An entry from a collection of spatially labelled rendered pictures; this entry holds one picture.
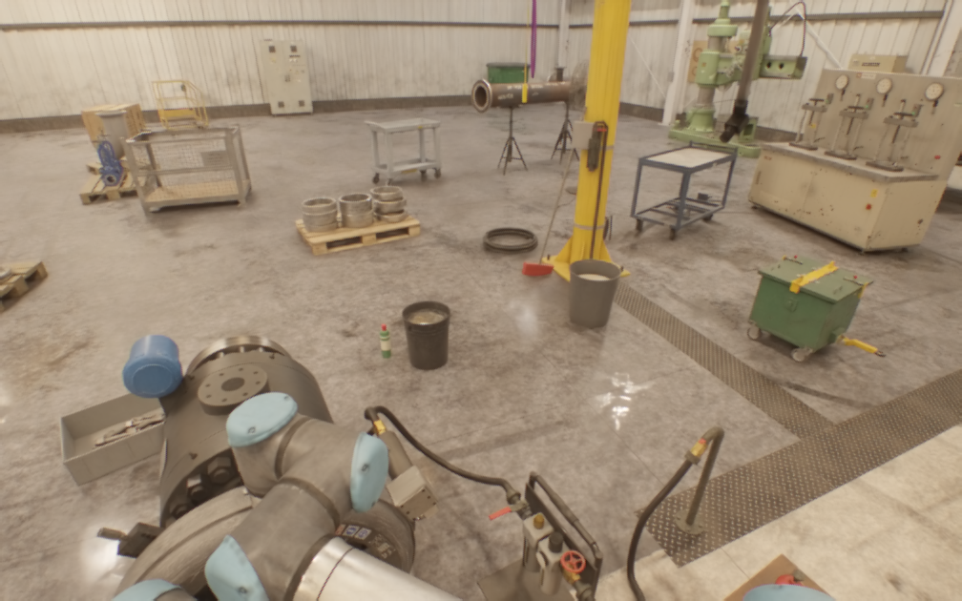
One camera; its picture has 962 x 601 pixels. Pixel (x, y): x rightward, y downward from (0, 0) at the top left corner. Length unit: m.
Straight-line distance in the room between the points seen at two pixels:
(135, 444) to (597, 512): 2.34
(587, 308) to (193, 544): 2.93
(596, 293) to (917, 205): 3.99
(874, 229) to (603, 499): 4.58
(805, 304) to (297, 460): 3.42
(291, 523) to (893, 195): 6.08
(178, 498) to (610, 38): 3.85
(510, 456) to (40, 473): 2.41
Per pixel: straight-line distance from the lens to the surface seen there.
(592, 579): 1.72
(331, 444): 0.64
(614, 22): 4.18
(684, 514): 2.54
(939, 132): 6.68
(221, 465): 1.57
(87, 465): 3.08
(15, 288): 5.69
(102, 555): 2.76
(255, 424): 0.68
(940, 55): 11.19
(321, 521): 0.59
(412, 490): 1.41
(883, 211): 6.24
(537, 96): 8.36
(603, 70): 4.18
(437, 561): 2.25
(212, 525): 1.29
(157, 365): 1.81
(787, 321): 3.82
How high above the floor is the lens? 1.89
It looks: 28 degrees down
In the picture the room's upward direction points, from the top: straight up
